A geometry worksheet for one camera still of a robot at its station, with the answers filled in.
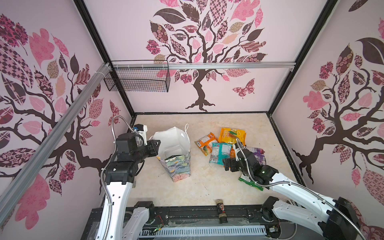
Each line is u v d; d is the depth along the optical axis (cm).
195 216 75
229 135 100
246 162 60
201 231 70
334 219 39
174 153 97
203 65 94
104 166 47
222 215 72
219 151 94
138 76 95
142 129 61
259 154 92
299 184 89
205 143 100
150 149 59
